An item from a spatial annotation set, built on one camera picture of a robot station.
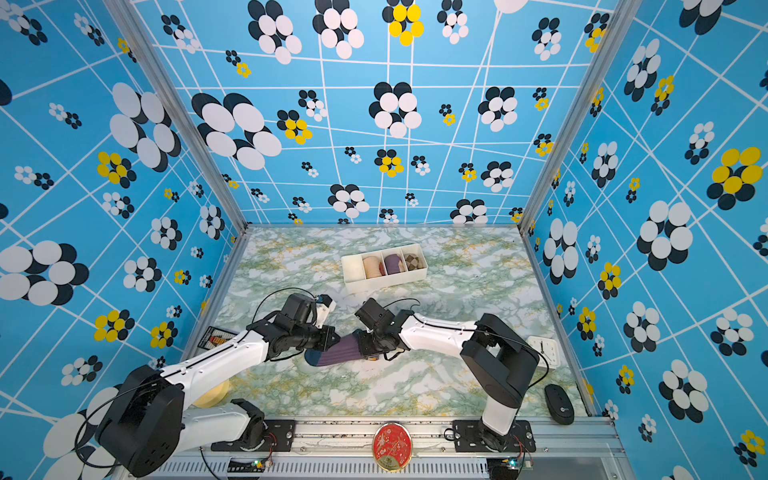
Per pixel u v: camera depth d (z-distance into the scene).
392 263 1.03
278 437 0.73
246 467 0.72
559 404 0.77
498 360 0.46
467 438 0.73
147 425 0.41
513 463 0.70
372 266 1.01
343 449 0.73
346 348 0.87
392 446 0.69
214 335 0.89
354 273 1.05
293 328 0.67
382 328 0.66
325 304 0.79
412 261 1.03
